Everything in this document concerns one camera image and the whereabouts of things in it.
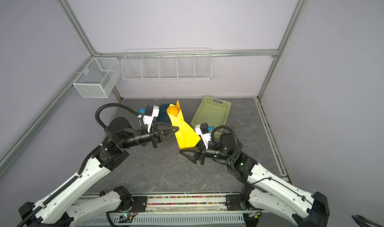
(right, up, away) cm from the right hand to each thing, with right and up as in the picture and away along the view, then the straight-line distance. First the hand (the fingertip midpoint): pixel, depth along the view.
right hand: (181, 149), depth 58 cm
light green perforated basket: (+18, +15, +54) cm, 59 cm away
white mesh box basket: (-61, +37, +41) cm, 82 cm away
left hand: (-1, +7, -2) cm, 8 cm away
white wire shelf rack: (-13, +46, +38) cm, 61 cm away
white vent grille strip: (-5, -37, +13) cm, 39 cm away
